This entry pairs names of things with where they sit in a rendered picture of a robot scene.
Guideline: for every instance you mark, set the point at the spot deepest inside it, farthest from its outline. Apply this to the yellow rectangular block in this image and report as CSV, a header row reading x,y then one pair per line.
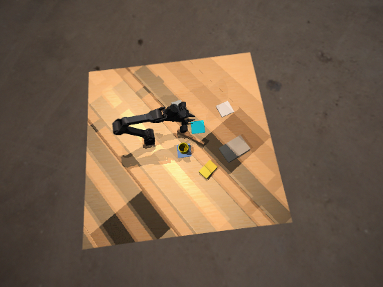
x,y
207,169

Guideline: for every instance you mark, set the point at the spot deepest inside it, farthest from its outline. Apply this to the olive yellow cup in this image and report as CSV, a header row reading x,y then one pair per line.
x,y
184,146

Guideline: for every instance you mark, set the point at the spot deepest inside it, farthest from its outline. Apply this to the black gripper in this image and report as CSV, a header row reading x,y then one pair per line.
x,y
184,127

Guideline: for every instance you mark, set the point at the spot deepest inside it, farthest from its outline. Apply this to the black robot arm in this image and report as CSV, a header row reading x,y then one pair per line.
x,y
121,126

